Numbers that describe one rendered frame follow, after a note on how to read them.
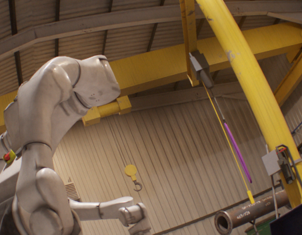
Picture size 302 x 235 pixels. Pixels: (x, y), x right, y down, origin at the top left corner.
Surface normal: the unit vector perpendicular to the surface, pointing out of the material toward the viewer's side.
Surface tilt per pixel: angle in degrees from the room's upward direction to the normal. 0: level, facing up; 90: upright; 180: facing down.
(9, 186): 84
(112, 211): 111
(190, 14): 180
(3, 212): 49
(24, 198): 105
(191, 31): 180
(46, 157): 98
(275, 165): 90
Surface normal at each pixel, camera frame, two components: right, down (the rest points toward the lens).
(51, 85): 0.69, -0.43
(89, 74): 0.91, 0.02
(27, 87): -0.51, -0.62
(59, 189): 0.89, -0.30
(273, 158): -0.55, -0.10
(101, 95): 0.36, 0.79
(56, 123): 0.69, -0.19
